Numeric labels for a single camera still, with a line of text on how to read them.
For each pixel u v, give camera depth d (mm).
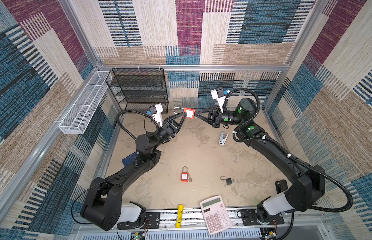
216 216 732
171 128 592
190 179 869
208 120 605
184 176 865
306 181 411
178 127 599
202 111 607
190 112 602
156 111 586
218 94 564
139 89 1084
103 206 415
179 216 730
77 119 807
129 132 650
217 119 568
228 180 850
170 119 595
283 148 486
